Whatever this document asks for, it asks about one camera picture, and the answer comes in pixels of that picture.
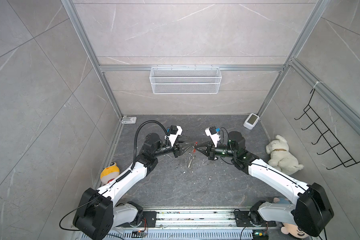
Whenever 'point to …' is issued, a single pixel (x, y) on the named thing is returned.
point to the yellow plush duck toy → (109, 173)
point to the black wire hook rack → (335, 146)
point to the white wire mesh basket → (185, 80)
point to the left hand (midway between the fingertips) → (190, 138)
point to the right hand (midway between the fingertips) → (195, 147)
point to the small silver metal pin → (168, 156)
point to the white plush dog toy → (280, 159)
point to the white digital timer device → (251, 121)
